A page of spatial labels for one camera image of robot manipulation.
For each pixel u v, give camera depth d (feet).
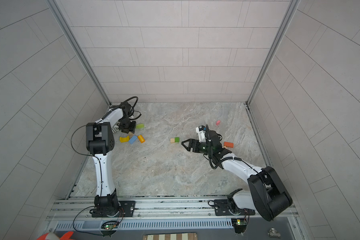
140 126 3.32
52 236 1.99
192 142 2.37
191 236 2.06
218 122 3.41
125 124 2.85
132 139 3.09
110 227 2.11
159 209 2.37
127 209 2.32
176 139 3.16
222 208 2.33
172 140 3.15
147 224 3.45
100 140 1.96
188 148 2.40
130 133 3.16
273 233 2.10
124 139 3.11
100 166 1.97
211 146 2.13
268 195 1.35
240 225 2.23
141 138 3.16
